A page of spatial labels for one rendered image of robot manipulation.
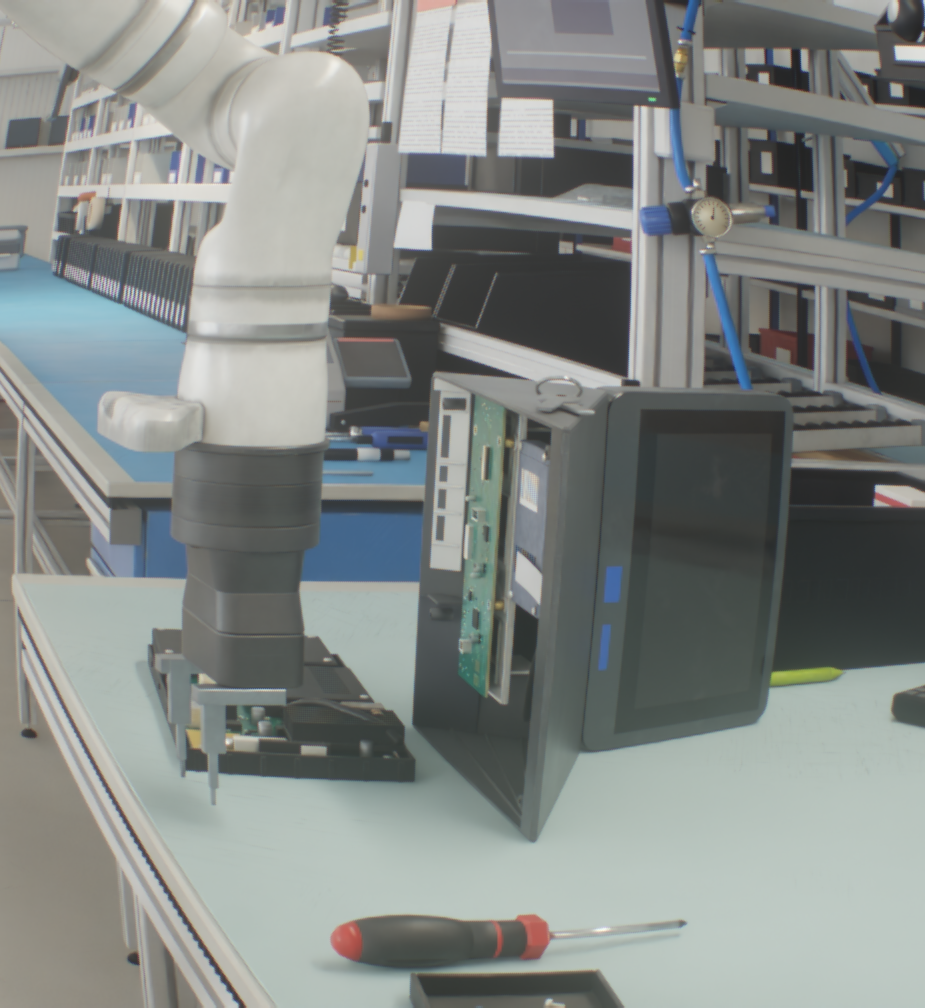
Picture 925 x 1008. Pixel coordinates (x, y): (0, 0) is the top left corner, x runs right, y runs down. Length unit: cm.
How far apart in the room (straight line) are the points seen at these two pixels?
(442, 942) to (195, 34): 45
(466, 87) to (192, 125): 242
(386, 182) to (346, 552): 117
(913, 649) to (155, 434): 73
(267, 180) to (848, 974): 48
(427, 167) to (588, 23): 314
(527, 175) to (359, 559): 110
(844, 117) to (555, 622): 194
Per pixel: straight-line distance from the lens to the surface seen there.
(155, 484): 274
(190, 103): 108
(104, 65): 103
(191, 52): 103
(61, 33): 102
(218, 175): 560
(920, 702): 139
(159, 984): 180
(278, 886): 101
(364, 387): 336
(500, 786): 121
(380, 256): 386
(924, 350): 878
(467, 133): 348
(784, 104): 291
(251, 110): 104
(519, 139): 323
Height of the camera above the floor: 133
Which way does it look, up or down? 9 degrees down
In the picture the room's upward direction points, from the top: 3 degrees clockwise
